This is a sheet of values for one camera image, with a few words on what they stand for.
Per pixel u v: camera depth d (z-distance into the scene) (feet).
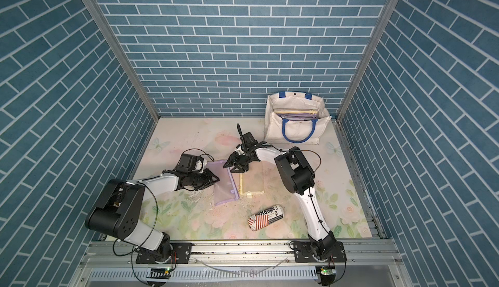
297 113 3.16
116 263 2.44
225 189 2.97
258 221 2.58
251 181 3.05
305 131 3.16
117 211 1.48
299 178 1.95
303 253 2.41
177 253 2.41
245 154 2.62
